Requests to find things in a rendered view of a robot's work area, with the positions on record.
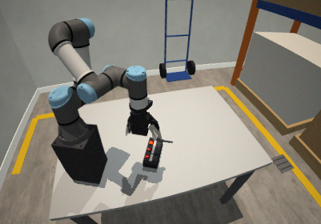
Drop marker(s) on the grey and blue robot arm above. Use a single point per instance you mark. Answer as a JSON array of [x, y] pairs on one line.
[[65, 40]]

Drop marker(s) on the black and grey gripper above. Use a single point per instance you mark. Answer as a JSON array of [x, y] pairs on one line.
[[143, 119]]

